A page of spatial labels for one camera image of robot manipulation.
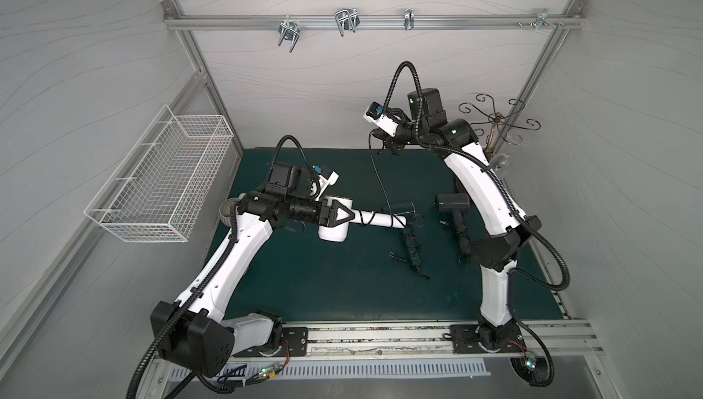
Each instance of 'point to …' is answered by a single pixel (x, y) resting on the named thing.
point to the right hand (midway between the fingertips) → (376, 127)
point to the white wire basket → (160, 188)
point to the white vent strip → (261, 372)
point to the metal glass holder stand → (498, 121)
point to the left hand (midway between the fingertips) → (346, 216)
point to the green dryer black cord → (413, 247)
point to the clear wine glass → (499, 160)
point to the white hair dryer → (339, 232)
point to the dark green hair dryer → (405, 208)
